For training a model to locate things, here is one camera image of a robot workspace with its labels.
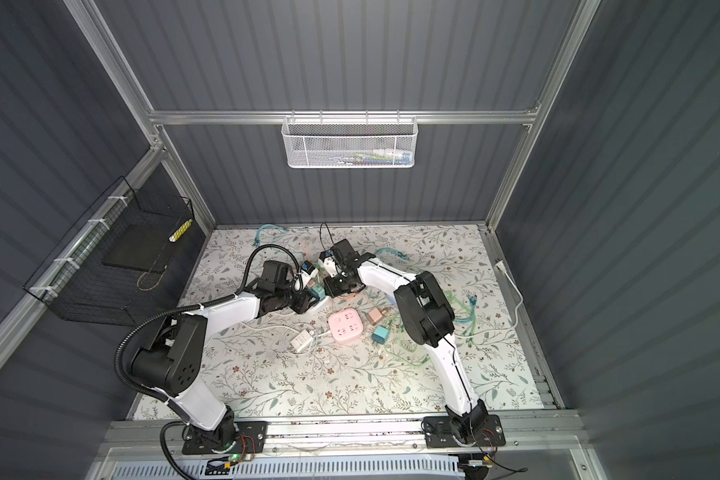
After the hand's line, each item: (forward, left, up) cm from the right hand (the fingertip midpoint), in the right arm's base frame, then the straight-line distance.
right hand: (329, 293), depth 99 cm
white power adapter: (-17, +7, +1) cm, 18 cm away
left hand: (-2, +5, +3) cm, 6 cm away
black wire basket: (-8, +48, +28) cm, 56 cm away
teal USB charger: (-15, -16, 0) cm, 22 cm away
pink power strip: (-11, -6, 0) cm, 13 cm away
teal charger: (-2, +3, +6) cm, 7 cm away
